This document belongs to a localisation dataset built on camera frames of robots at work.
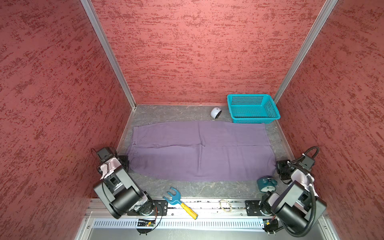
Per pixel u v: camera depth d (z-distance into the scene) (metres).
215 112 1.07
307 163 0.66
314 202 0.39
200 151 0.93
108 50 0.87
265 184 0.76
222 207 0.74
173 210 0.75
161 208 0.71
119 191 0.45
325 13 0.73
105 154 0.67
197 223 0.77
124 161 0.80
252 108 1.21
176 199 0.75
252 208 0.74
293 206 0.43
